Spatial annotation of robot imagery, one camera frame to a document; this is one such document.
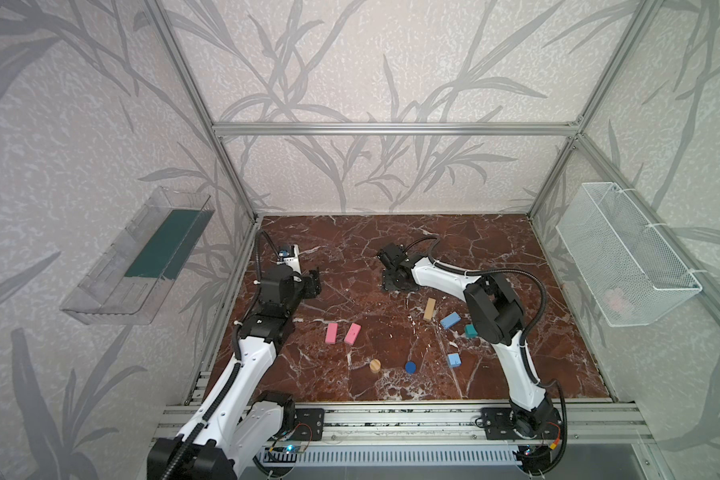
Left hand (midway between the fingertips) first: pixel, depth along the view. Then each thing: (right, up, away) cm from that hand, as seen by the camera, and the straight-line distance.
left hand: (311, 259), depth 81 cm
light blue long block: (+40, -19, +9) cm, 45 cm away
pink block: (+4, -23, +8) cm, 25 cm away
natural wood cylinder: (+17, -29, 0) cm, 34 cm away
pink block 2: (+10, -23, +8) cm, 26 cm away
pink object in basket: (+78, -9, -7) cm, 78 cm away
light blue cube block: (+39, -28, +2) cm, 48 cm away
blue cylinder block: (+28, -30, +2) cm, 41 cm away
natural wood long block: (+34, -17, +13) cm, 40 cm away
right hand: (+24, -7, +21) cm, 32 cm away
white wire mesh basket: (+72, -2, -18) cm, 74 cm away
